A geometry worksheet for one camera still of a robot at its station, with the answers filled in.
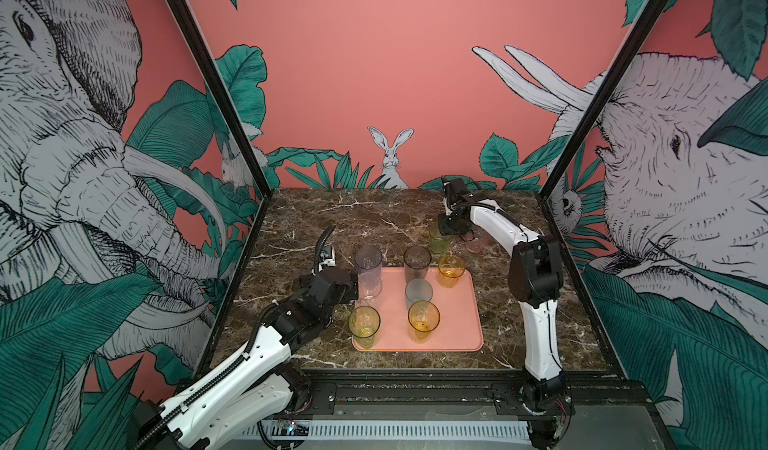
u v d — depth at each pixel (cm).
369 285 86
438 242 104
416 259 102
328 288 55
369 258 98
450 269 95
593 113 94
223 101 91
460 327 87
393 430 70
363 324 83
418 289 88
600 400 77
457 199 78
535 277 57
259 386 59
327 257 66
